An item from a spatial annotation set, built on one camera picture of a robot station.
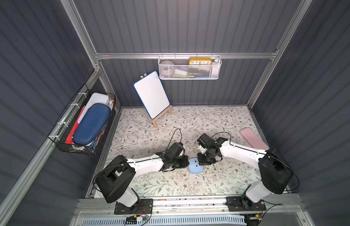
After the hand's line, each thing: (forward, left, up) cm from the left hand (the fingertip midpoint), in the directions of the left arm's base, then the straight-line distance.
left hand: (191, 165), depth 83 cm
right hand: (+2, -6, -1) cm, 7 cm away
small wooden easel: (+33, +25, +3) cm, 42 cm away
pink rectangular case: (+20, -46, -3) cm, 50 cm away
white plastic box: (+27, +54, +30) cm, 67 cm away
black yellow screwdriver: (+1, -15, -4) cm, 15 cm away
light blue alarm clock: (0, -2, -2) cm, 3 cm away
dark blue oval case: (+12, +49, +29) cm, 58 cm away
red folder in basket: (+2, +58, +26) cm, 64 cm away
